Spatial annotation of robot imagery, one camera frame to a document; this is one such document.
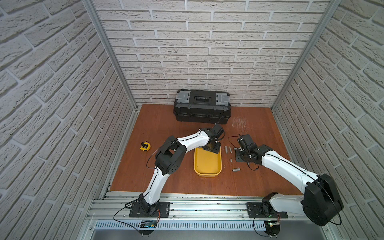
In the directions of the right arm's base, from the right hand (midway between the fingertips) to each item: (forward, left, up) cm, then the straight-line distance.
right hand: (240, 156), depth 86 cm
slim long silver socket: (0, +5, -5) cm, 7 cm away
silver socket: (+8, +7, -5) cm, 11 cm away
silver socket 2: (+7, +4, -5) cm, 9 cm away
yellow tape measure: (+12, +59, -3) cm, 60 cm away
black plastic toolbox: (+32, +20, +11) cm, 39 cm away
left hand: (+8, +12, -4) cm, 15 cm away
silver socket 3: (-6, +4, -6) cm, 9 cm away
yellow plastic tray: (-1, +20, -5) cm, 21 cm away
